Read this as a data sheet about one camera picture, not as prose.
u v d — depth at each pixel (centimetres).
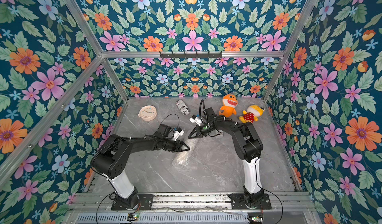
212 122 73
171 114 82
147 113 108
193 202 75
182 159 83
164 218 77
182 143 84
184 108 110
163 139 77
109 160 48
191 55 93
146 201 74
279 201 76
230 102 108
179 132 88
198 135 82
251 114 102
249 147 54
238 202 73
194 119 88
